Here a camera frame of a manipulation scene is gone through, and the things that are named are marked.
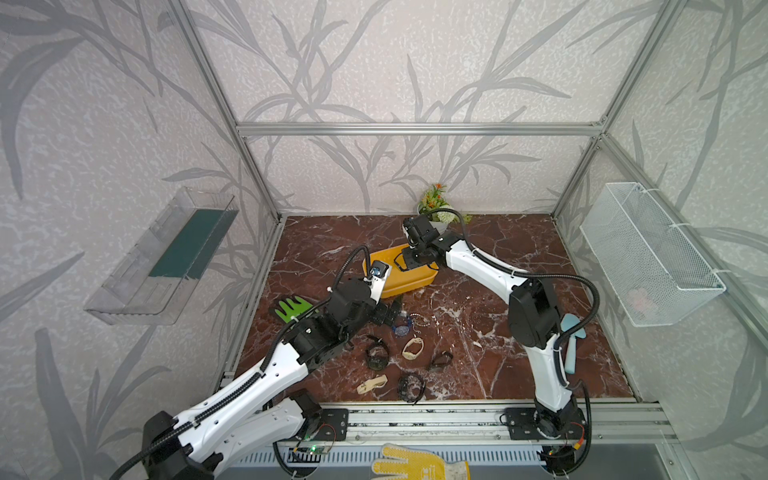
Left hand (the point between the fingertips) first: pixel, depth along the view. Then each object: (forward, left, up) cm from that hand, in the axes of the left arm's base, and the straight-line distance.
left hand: (388, 289), depth 74 cm
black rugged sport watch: (-17, -7, -23) cm, 29 cm away
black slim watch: (+13, -3, -6) cm, 14 cm away
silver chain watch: (+2, -9, -21) cm, 23 cm away
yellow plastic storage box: (+13, -3, -18) cm, 22 cm away
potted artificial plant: (+34, -16, -7) cm, 39 cm away
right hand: (+20, -6, -11) cm, 23 cm away
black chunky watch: (-8, +4, -23) cm, 25 cm away
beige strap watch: (-7, -7, -22) cm, 24 cm away
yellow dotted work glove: (-34, -7, -21) cm, 41 cm away
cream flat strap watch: (-17, +5, -20) cm, 27 cm away
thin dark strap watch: (-10, -15, -22) cm, 29 cm away
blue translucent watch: (-2, -4, -20) cm, 20 cm away
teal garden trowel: (+3, -56, -23) cm, 61 cm away
